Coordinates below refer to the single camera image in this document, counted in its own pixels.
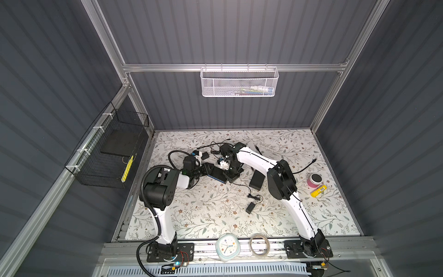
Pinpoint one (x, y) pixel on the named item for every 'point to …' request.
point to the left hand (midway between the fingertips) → (213, 168)
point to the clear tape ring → (268, 245)
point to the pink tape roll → (314, 180)
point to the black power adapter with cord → (224, 149)
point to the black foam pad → (122, 142)
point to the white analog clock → (227, 247)
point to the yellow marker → (318, 191)
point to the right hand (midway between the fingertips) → (230, 181)
